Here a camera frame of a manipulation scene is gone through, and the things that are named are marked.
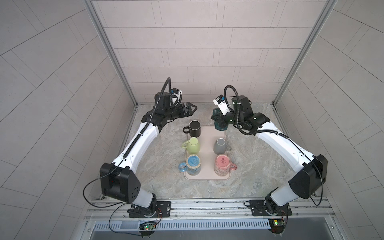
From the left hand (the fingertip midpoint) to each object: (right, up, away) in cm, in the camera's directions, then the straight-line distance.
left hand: (195, 106), depth 74 cm
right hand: (+8, -5, +1) cm, 10 cm away
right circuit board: (+38, -55, -6) cm, 68 cm away
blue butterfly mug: (-1, -30, +1) cm, 30 cm away
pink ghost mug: (+14, -30, 0) cm, 33 cm away
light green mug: (-2, -22, +10) cm, 24 cm away
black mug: (-1, -12, +17) cm, 21 cm away
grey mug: (+14, -23, +10) cm, 28 cm away
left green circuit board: (-21, -54, -10) cm, 59 cm away
